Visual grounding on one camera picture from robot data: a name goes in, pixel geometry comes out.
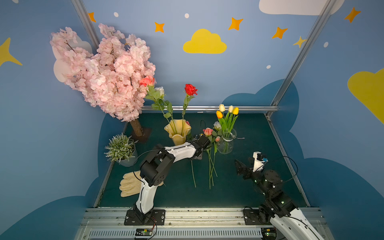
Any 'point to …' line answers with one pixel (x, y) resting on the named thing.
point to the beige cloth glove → (131, 184)
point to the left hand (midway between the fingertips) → (195, 151)
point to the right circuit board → (269, 233)
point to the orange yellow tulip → (219, 114)
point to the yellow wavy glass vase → (178, 129)
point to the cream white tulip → (229, 118)
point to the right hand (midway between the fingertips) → (245, 158)
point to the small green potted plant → (121, 149)
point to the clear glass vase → (225, 145)
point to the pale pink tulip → (222, 108)
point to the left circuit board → (143, 232)
